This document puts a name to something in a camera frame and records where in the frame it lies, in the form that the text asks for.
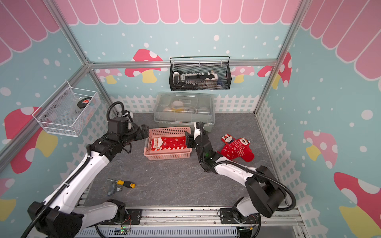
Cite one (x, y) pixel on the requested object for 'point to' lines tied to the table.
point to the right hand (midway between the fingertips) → (189, 131)
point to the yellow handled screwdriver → (126, 183)
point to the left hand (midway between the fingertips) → (140, 131)
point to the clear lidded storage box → (182, 109)
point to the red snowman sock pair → (233, 148)
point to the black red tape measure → (82, 103)
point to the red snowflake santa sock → (168, 143)
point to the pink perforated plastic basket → (167, 153)
